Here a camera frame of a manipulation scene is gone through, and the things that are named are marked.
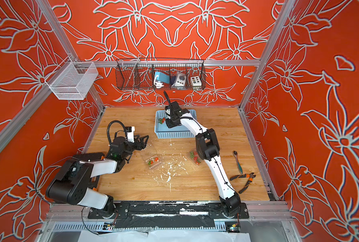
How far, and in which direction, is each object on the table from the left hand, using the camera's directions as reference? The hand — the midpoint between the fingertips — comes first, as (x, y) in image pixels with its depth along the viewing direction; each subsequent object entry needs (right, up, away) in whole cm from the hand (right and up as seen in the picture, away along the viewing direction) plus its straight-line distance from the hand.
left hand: (144, 135), depth 90 cm
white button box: (+32, +33, +3) cm, 46 cm away
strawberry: (+7, -15, 0) cm, 16 cm away
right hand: (+12, +7, +13) cm, 19 cm away
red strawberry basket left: (+9, +9, +18) cm, 21 cm away
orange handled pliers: (+62, -23, -6) cm, 66 cm away
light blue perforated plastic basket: (+10, +1, +14) cm, 17 cm away
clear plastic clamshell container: (+30, -13, +1) cm, 33 cm away
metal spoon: (+57, -12, +3) cm, 58 cm away
